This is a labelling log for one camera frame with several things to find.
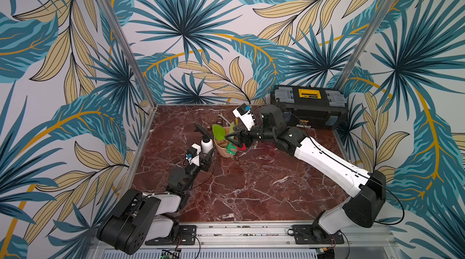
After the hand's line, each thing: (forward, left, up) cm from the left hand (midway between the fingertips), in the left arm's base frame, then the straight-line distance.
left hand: (209, 147), depth 80 cm
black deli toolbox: (+27, -58, 0) cm, 64 cm away
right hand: (-6, -5, +12) cm, 14 cm away
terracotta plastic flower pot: (+5, -4, -6) cm, 9 cm away
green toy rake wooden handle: (+2, -9, -3) cm, 10 cm away
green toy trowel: (+11, -3, -4) cm, 12 cm away
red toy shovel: (+10, -16, -17) cm, 26 cm away
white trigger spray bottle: (-2, 0, +7) cm, 7 cm away
